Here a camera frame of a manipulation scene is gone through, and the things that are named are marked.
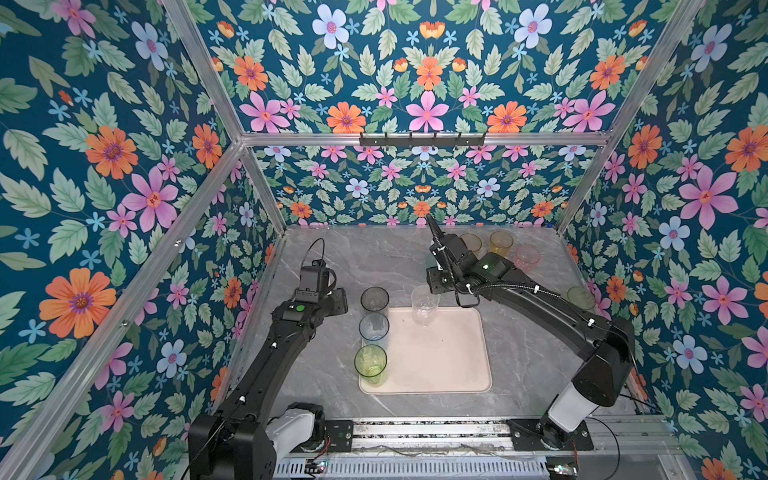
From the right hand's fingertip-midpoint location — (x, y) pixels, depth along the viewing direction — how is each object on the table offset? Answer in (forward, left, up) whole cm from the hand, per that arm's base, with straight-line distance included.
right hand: (433, 275), depth 80 cm
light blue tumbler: (-8, +17, -14) cm, 23 cm away
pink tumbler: (+19, -36, -17) cm, 44 cm away
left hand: (-2, +26, -3) cm, 26 cm away
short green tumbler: (+6, -53, -23) cm, 58 cm away
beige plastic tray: (-14, -6, -23) cm, 27 cm away
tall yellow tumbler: (+19, -15, -8) cm, 25 cm away
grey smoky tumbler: (-2, +17, -10) cm, 20 cm away
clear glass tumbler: (-3, +2, -11) cm, 12 cm away
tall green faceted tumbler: (-17, +18, -17) cm, 30 cm away
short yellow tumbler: (+26, -27, -15) cm, 40 cm away
